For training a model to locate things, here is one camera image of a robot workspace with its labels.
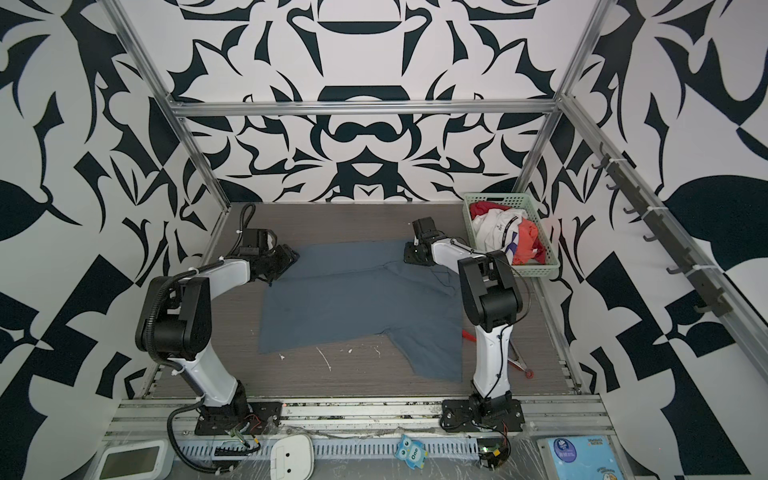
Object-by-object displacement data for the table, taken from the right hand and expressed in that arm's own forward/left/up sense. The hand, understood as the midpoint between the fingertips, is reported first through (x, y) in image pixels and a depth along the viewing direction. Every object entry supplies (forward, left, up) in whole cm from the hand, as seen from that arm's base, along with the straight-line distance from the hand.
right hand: (412, 251), depth 103 cm
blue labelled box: (-57, -33, +2) cm, 66 cm away
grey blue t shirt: (-12, +16, -4) cm, 20 cm away
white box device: (-56, +30, +1) cm, 64 cm away
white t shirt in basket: (+5, -29, +4) cm, 30 cm away
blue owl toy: (-55, +4, -1) cm, 55 cm away
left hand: (-3, +38, +5) cm, 39 cm away
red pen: (-38, -29, -4) cm, 48 cm away
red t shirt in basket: (-1, -38, +2) cm, 38 cm away
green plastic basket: (+21, -44, +1) cm, 49 cm away
